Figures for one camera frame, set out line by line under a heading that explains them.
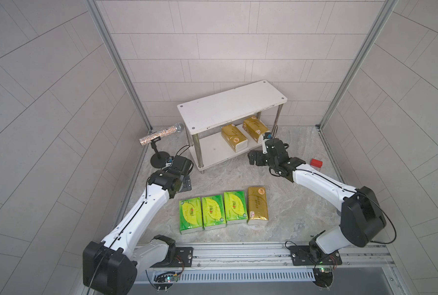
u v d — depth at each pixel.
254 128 1.01
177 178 0.61
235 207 0.79
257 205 0.79
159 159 0.97
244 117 0.78
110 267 0.36
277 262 0.71
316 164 0.97
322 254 0.62
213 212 0.77
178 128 0.91
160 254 0.59
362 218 0.42
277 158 0.64
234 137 0.95
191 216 0.75
